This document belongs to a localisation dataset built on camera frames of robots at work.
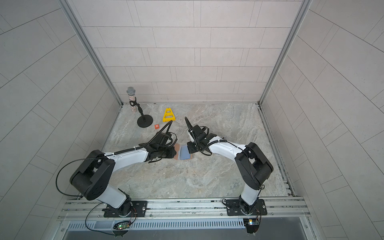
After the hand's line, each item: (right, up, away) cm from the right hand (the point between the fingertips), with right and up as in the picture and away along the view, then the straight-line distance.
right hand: (189, 148), depth 88 cm
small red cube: (-24, +12, +14) cm, 30 cm away
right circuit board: (+30, -31, -20) cm, 48 cm away
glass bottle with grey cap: (-33, +33, -4) cm, 47 cm away
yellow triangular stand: (-17, +17, +19) cm, 30 cm away
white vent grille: (+1, -30, -20) cm, 36 cm away
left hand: (-5, -2, +1) cm, 6 cm away
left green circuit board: (-28, -29, -24) cm, 47 cm away
